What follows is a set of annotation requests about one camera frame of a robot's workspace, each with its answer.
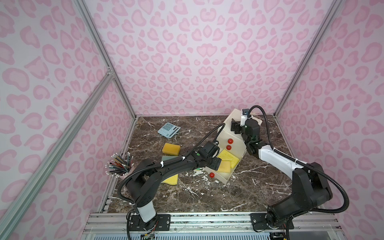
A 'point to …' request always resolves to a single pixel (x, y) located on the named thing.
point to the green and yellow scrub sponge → (198, 171)
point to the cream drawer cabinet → (224, 133)
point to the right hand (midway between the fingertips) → (240, 119)
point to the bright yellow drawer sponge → (226, 155)
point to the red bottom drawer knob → (212, 175)
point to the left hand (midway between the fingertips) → (216, 160)
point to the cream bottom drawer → (224, 177)
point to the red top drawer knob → (230, 141)
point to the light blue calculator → (168, 130)
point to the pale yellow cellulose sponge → (172, 180)
